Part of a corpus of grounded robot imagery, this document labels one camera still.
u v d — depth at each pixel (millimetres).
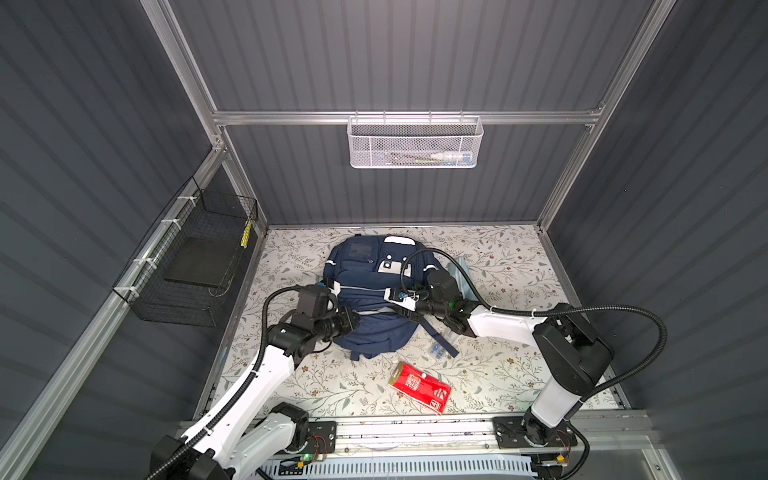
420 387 811
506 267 1082
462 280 706
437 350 879
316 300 595
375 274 960
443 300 700
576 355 469
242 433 456
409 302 727
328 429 754
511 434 735
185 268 721
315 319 598
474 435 754
